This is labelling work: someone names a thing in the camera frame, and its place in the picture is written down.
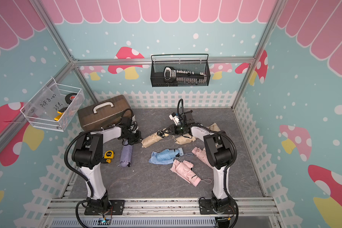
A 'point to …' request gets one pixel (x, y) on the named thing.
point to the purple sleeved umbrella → (126, 154)
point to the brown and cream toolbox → (106, 113)
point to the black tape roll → (70, 97)
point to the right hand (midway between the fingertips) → (166, 131)
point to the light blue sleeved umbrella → (166, 156)
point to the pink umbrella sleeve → (202, 154)
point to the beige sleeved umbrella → (182, 140)
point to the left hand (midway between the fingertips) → (143, 141)
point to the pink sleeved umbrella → (184, 169)
